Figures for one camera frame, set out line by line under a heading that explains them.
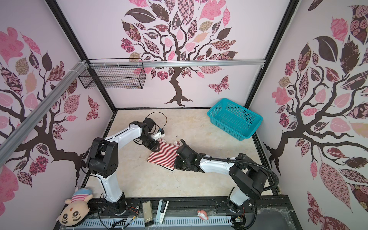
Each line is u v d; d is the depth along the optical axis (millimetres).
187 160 656
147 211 700
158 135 867
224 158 516
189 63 923
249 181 435
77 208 685
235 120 1133
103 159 496
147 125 720
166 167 854
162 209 710
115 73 945
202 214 669
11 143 502
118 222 723
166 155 881
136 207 729
